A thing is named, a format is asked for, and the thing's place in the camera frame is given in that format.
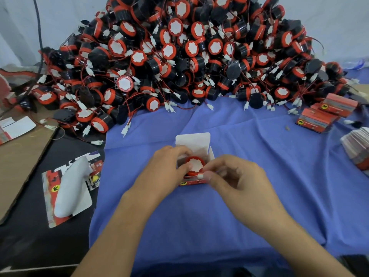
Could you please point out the stack of box blanks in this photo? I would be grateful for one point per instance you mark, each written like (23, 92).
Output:
(357, 148)

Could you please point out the pile of black red buzzers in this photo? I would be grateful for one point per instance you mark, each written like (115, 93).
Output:
(184, 49)

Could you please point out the person's left forearm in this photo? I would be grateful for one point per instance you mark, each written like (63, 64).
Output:
(115, 242)

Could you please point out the brown cardboard piece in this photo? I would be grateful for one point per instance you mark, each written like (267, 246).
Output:
(17, 164)

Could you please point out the blue table cloth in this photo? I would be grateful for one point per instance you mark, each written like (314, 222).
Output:
(311, 187)

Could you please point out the person's right hand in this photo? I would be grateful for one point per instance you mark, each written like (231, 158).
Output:
(245, 187)

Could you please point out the person's right forearm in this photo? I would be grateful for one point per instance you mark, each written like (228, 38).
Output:
(305, 248)

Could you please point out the person's left hand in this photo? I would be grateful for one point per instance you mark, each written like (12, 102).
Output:
(161, 176)

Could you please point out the buzzer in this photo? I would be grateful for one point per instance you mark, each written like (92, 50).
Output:
(195, 165)

